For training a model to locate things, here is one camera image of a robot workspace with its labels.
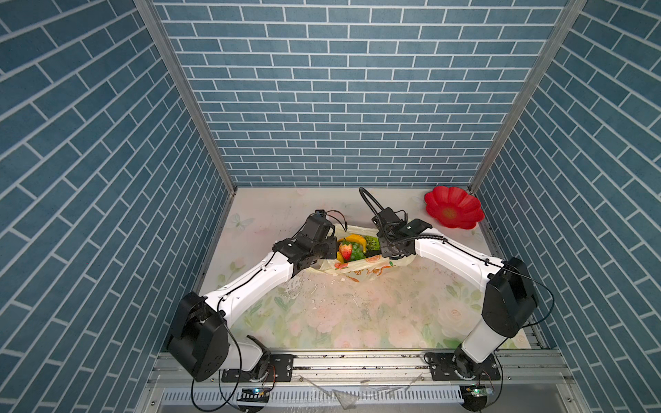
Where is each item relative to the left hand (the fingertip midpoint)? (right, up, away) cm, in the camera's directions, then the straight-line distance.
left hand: (340, 245), depth 83 cm
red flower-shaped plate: (+50, +13, +30) cm, 60 cm away
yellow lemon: (0, -6, +9) cm, 10 cm away
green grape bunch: (+6, -4, +11) cm, 13 cm away
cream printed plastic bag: (+7, -8, -1) cm, 11 cm away
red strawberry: (+2, -3, +7) cm, 8 cm away
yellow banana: (+6, +1, +13) cm, 14 cm away
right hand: (+18, -1, +5) cm, 19 cm away
